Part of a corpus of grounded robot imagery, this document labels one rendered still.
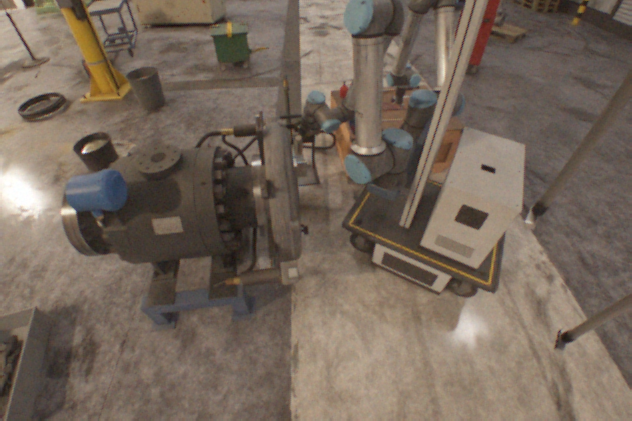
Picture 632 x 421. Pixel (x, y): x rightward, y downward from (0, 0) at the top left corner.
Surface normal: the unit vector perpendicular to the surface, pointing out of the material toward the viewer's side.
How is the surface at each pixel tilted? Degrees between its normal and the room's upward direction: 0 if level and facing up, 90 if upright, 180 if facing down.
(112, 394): 0
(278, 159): 21
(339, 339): 0
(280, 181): 37
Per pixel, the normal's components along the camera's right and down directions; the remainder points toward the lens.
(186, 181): 0.07, -0.36
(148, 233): 0.15, 0.37
